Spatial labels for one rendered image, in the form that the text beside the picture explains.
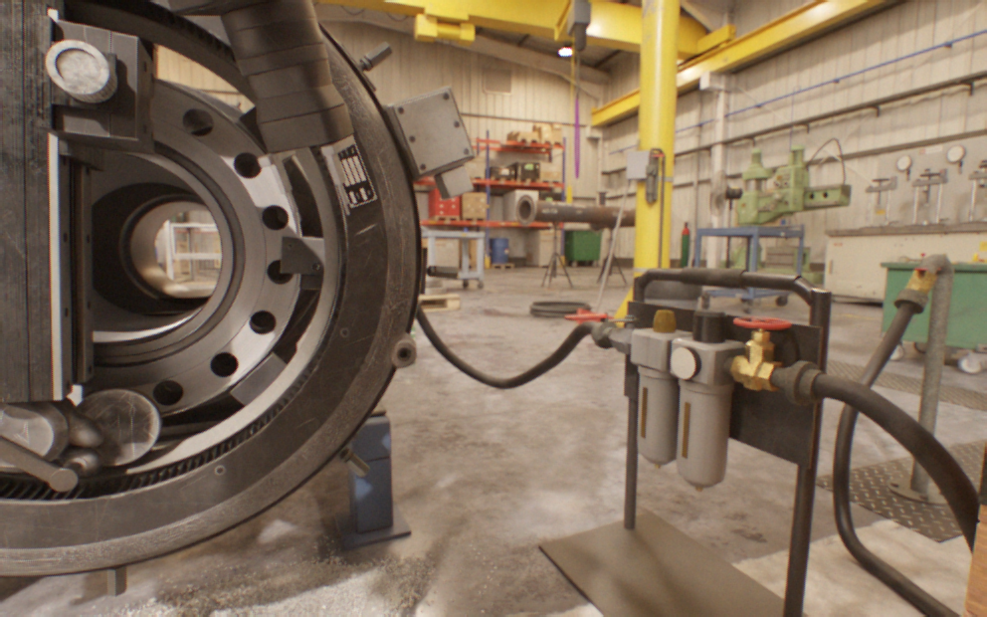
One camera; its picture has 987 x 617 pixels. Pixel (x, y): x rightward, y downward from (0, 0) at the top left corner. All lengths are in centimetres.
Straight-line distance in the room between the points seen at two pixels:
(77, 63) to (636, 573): 105
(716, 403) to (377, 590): 66
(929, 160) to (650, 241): 395
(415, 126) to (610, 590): 83
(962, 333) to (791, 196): 830
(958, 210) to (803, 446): 619
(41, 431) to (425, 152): 54
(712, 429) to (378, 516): 69
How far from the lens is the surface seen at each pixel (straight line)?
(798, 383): 73
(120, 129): 59
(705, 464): 85
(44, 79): 60
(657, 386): 88
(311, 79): 48
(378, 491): 111
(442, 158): 72
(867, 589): 120
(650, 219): 400
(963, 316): 331
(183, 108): 79
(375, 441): 107
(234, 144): 77
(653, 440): 91
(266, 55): 47
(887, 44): 1306
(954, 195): 697
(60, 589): 125
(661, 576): 106
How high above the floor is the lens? 60
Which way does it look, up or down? 7 degrees down
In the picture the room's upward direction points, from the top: straight up
